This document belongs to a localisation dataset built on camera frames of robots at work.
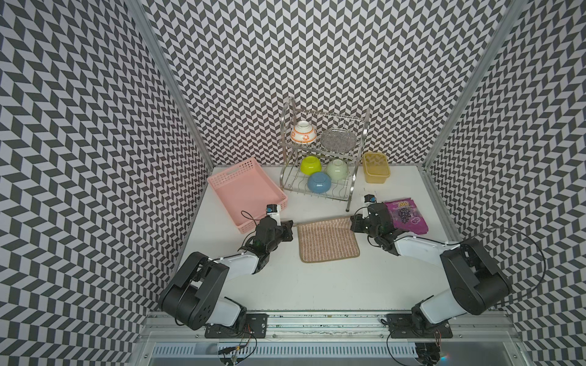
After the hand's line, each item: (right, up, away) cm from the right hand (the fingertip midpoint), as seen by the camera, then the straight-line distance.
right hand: (351, 219), depth 92 cm
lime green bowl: (-16, +24, +16) cm, 33 cm away
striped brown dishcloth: (-10, -8, +1) cm, 13 cm away
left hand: (-25, -1, -2) cm, 25 cm away
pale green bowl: (-4, +22, +13) cm, 25 cm away
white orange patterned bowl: (-20, +35, -4) cm, 40 cm away
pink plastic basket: (-47, +11, +16) cm, 51 cm away
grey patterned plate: (-3, +36, +19) cm, 41 cm away
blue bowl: (-13, +15, +10) cm, 22 cm away
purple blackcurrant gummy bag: (+23, +1, +1) cm, 23 cm away
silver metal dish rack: (-13, +27, -10) cm, 31 cm away
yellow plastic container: (+15, +23, +16) cm, 32 cm away
